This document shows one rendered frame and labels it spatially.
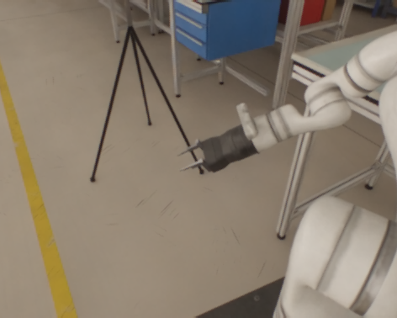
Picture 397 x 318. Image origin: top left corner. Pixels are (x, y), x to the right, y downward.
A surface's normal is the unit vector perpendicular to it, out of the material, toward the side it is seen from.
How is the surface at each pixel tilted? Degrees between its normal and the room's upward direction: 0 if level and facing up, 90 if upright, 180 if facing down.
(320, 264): 65
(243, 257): 0
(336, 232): 25
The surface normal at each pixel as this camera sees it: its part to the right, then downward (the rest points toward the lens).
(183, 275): 0.00, -0.76
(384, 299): -0.44, 0.23
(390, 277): -0.33, -0.13
